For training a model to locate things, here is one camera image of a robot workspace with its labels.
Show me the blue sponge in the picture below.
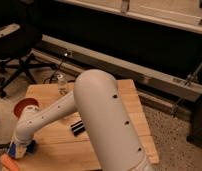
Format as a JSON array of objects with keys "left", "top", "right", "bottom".
[{"left": 7, "top": 139, "right": 38, "bottom": 159}]

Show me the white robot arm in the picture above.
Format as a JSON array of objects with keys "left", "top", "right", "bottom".
[{"left": 9, "top": 69, "right": 154, "bottom": 171}]

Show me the orange carrot toy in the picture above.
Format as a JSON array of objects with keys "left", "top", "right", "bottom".
[{"left": 0, "top": 154, "right": 20, "bottom": 171}]

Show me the orange bowl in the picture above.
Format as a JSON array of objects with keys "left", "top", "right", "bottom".
[{"left": 13, "top": 98, "right": 39, "bottom": 118}]

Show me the wooden table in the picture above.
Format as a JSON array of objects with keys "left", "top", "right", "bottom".
[{"left": 16, "top": 79, "right": 159, "bottom": 171}]

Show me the black white striped eraser block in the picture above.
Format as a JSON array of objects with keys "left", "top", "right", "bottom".
[{"left": 71, "top": 121, "right": 85, "bottom": 136}]

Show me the clear plastic bottle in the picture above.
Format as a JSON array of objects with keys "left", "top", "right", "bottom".
[{"left": 57, "top": 74, "right": 69, "bottom": 95}]

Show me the black office chair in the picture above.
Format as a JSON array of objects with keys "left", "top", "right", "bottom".
[{"left": 0, "top": 0, "right": 56, "bottom": 98}]

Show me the black cable on floor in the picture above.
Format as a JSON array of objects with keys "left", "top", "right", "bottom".
[{"left": 43, "top": 49, "right": 71, "bottom": 84}]

